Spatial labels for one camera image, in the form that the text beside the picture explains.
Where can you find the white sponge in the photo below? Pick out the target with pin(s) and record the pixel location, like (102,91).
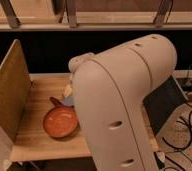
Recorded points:
(67,91)

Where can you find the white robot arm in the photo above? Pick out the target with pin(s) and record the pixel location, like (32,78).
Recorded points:
(108,91)

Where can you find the blue-grey small cloth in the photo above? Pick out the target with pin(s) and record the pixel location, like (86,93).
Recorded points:
(68,101)

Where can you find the right dark side board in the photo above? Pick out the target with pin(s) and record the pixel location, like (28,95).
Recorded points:
(161,103)

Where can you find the left wooden side board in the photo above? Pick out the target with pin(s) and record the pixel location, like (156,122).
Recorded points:
(15,84)

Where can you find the wooden shelf rail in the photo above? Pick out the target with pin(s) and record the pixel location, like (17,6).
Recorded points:
(95,15)

